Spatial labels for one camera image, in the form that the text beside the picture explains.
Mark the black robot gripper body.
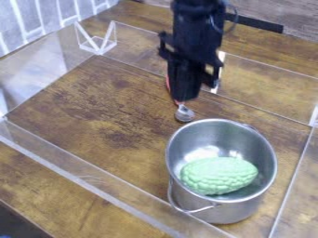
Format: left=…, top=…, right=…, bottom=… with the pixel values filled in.
left=158, top=0, right=226, bottom=67

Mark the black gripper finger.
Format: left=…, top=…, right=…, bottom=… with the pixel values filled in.
left=202, top=65, right=220, bottom=88
left=168, top=59, right=203, bottom=102

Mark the green knitted object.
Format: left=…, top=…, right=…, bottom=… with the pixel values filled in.
left=180, top=157, right=258, bottom=195

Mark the clear acrylic corner bracket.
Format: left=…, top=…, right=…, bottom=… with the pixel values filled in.
left=75, top=21, right=116, bottom=55

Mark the silver metal pot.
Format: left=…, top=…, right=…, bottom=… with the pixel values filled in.
left=166, top=119, right=277, bottom=224

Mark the clear acrylic barrier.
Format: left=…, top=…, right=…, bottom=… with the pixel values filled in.
left=0, top=22, right=318, bottom=238

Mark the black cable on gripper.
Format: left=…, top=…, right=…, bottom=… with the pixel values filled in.
left=208, top=3, right=240, bottom=35

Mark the red handled metal spoon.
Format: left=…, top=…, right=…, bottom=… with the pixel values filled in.
left=167, top=79, right=195, bottom=123

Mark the black strip on table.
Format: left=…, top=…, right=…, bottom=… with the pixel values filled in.
left=226, top=13, right=283, bottom=33

